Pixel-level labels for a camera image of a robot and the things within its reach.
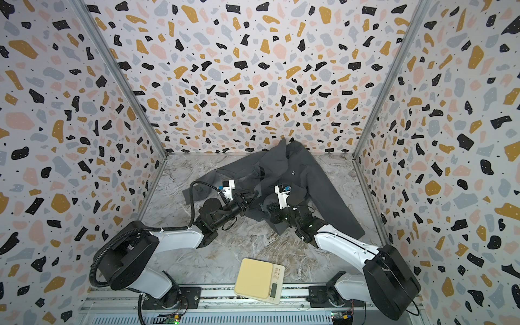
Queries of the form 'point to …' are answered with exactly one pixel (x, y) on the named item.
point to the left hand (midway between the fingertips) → (259, 191)
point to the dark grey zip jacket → (286, 168)
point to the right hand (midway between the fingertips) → (264, 204)
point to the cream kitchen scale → (260, 280)
